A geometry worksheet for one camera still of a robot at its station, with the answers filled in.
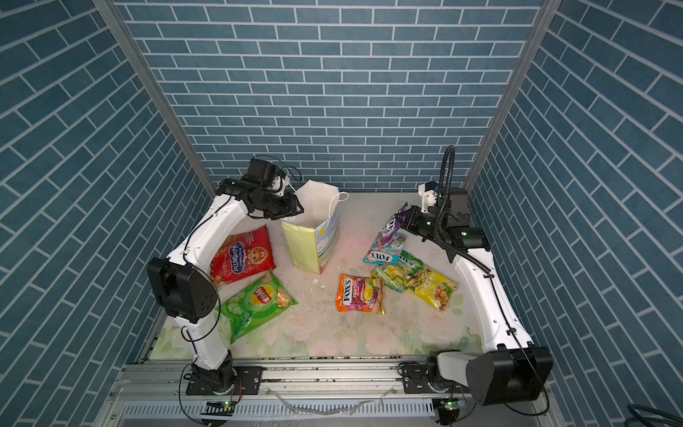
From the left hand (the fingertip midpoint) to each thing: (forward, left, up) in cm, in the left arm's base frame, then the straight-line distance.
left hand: (305, 210), depth 84 cm
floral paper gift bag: (-10, -3, +1) cm, 11 cm away
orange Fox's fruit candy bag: (-20, -18, -20) cm, 33 cm away
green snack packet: (-24, +15, -19) cm, 34 cm away
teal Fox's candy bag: (-5, -29, -19) cm, 34 cm away
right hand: (-8, -29, +7) cm, 31 cm away
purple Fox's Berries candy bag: (-10, -26, +4) cm, 29 cm away
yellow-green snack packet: (-17, -43, -19) cm, 50 cm away
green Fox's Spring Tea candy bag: (-7, -36, -21) cm, 42 cm away
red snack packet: (-6, +24, -18) cm, 30 cm away
